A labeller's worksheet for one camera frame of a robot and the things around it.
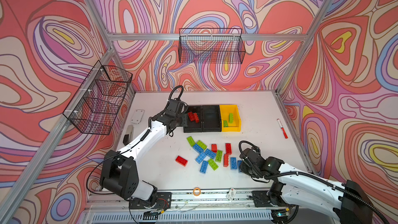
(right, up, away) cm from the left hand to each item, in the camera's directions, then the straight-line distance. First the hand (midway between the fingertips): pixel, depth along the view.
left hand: (186, 117), depth 86 cm
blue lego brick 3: (+8, -22, 0) cm, 24 cm away
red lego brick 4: (+16, -18, +3) cm, 24 cm away
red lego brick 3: (-2, -24, -2) cm, 24 cm away
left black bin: (+4, -6, +7) cm, 10 cm away
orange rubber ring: (+6, -35, -10) cm, 37 cm away
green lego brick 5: (+19, -22, +1) cm, 29 cm away
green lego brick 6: (+15, -26, -2) cm, 30 cm away
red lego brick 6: (+22, -24, -2) cm, 33 cm away
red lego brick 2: (+5, -1, +15) cm, 16 cm away
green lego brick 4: (+9, -17, +5) cm, 19 cm away
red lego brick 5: (+25, -19, +4) cm, 32 cm away
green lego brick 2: (+28, -2, +15) cm, 32 cm away
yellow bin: (+25, +3, +18) cm, 31 cm away
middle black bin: (+16, -3, +22) cm, 28 cm away
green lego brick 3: (+2, -15, +7) cm, 16 cm away
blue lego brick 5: (+26, -25, -2) cm, 37 cm away
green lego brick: (+25, -5, +15) cm, 29 cm away
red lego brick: (+2, 0, +18) cm, 18 cm away
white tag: (+23, -37, -12) cm, 45 cm away
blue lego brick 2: (+14, -21, +2) cm, 25 cm away
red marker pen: (+61, -9, +12) cm, 63 cm away
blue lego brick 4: (+10, -26, -4) cm, 29 cm away
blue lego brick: (+7, -19, +4) cm, 20 cm away
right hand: (+31, -29, -4) cm, 43 cm away
